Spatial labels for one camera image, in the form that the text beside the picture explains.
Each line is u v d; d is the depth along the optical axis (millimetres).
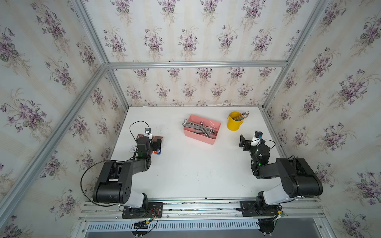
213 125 1067
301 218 721
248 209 714
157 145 842
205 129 1012
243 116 935
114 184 452
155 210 730
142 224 717
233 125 1039
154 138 1006
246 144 817
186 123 983
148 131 790
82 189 395
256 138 765
